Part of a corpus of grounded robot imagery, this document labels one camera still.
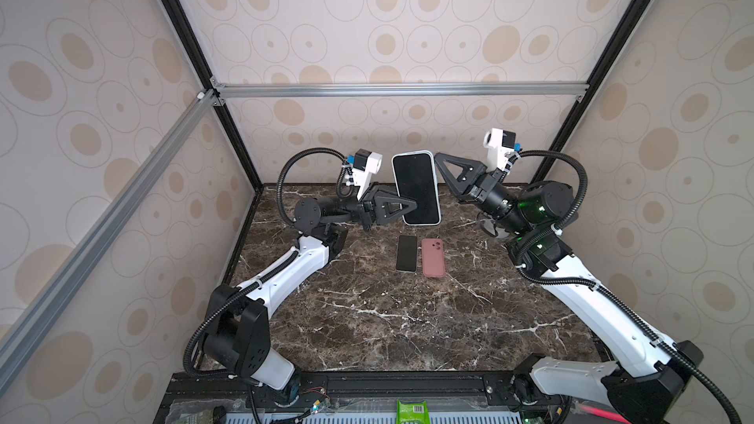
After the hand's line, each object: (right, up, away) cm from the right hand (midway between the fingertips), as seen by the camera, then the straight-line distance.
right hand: (441, 165), depth 51 cm
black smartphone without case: (-2, -22, +49) cm, 54 cm away
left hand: (-3, -10, +2) cm, 10 cm away
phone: (+6, -24, +47) cm, 53 cm away
